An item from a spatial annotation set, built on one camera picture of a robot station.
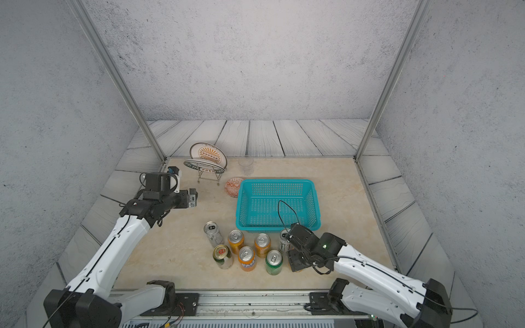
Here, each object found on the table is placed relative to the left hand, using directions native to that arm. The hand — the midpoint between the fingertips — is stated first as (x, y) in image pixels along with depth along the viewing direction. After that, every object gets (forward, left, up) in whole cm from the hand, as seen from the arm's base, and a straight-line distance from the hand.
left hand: (189, 193), depth 80 cm
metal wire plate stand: (+23, -4, -16) cm, 28 cm away
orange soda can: (-15, -18, -10) cm, 26 cm away
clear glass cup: (+28, -20, -14) cm, 37 cm away
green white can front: (-21, -14, -10) cm, 27 cm away
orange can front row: (-16, -28, -10) cm, 34 cm away
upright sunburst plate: (+30, +1, -5) cm, 30 cm away
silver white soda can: (-12, -9, -8) cm, 17 cm away
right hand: (-22, -41, -12) cm, 48 cm away
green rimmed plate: (+20, -1, -6) cm, 21 cm away
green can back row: (-24, -32, -10) cm, 41 cm away
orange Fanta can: (-22, -23, -10) cm, 33 cm away
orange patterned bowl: (+17, -13, -18) cm, 28 cm away
